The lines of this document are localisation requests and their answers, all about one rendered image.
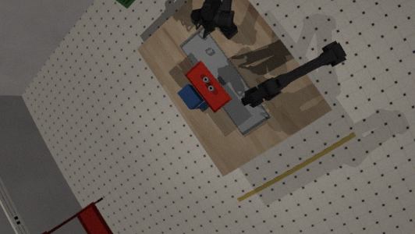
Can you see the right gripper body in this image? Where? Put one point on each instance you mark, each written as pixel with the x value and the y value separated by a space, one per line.
pixel 209 26

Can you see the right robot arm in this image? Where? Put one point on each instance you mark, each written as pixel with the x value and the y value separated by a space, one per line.
pixel 208 10

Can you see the dark blue square post with white band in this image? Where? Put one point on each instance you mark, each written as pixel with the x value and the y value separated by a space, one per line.
pixel 192 98

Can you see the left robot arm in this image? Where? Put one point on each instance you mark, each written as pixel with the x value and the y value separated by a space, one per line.
pixel 333 54

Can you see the red rimmed tray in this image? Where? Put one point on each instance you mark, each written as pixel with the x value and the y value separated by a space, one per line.
pixel 215 99

